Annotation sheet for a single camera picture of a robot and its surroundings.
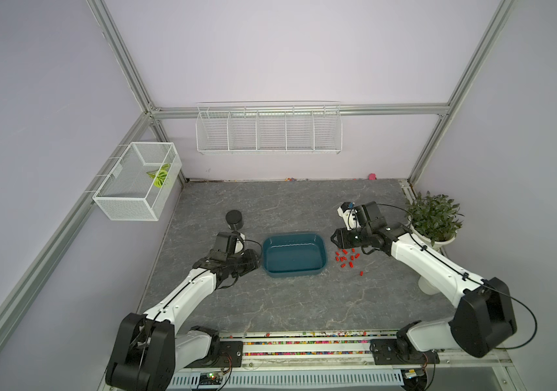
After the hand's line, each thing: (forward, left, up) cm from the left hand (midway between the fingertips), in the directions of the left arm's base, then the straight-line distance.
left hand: (261, 262), depth 85 cm
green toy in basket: (+24, +32, +22) cm, 45 cm away
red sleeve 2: (+6, -33, -8) cm, 35 cm away
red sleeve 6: (0, -34, -8) cm, 35 cm away
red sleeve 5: (0, -31, -9) cm, 32 cm away
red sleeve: (+6, -30, -8) cm, 31 cm away
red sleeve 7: (-3, -38, -9) cm, 39 cm away
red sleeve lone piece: (-4, -29, +12) cm, 32 cm away
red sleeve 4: (+3, -31, -8) cm, 32 cm away
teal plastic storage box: (+7, -13, -9) cm, 17 cm away
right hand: (+5, -27, +6) cm, 28 cm away
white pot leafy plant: (+6, -60, +12) cm, 62 cm away
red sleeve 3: (+3, -29, -8) cm, 30 cm away
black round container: (+23, +12, -6) cm, 27 cm away
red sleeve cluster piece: (+3, -35, -8) cm, 36 cm away
